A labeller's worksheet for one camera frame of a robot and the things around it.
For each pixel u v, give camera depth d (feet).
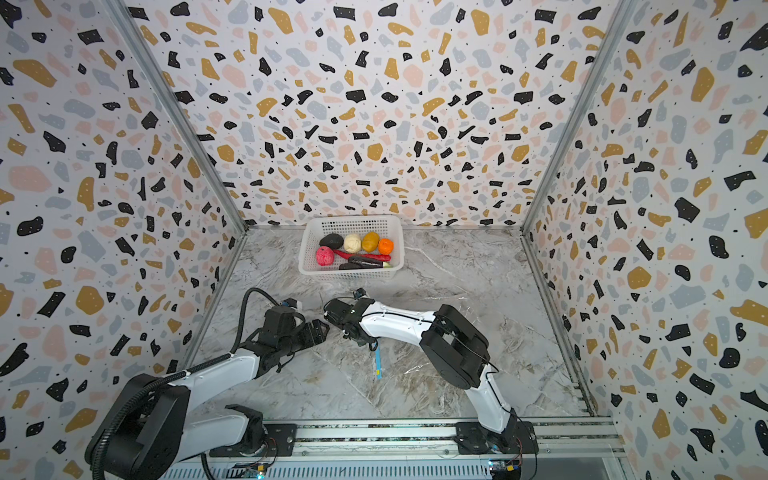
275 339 2.27
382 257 3.60
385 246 3.65
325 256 3.48
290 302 2.70
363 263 3.48
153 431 1.35
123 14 2.27
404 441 2.50
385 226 3.95
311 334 2.62
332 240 3.62
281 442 2.41
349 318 2.14
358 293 2.74
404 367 2.83
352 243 3.60
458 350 1.65
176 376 1.53
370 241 3.60
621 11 2.33
